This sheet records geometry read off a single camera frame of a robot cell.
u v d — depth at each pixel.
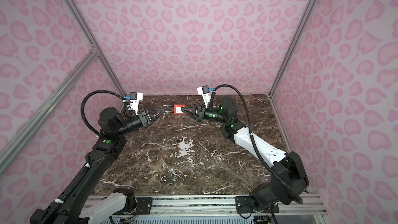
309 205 0.73
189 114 0.64
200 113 0.60
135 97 0.60
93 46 0.90
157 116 0.64
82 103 0.50
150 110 0.63
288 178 0.41
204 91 0.62
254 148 0.47
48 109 0.64
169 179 0.81
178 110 0.64
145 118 0.58
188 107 0.63
